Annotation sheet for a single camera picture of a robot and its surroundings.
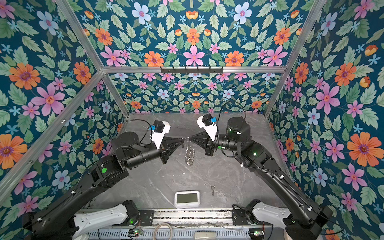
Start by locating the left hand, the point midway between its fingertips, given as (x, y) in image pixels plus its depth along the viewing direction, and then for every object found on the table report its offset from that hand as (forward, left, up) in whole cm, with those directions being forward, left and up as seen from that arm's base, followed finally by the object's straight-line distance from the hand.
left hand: (183, 139), depth 52 cm
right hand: (+4, -3, -3) cm, 6 cm away
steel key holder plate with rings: (-2, -2, -7) cm, 8 cm away
